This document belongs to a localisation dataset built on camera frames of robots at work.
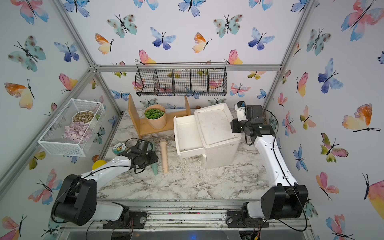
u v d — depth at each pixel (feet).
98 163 2.69
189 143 2.72
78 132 2.08
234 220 2.41
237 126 2.28
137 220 2.42
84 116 2.33
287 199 1.30
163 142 3.25
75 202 1.38
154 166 2.94
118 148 2.99
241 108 2.28
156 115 3.04
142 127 3.40
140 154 2.28
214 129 2.64
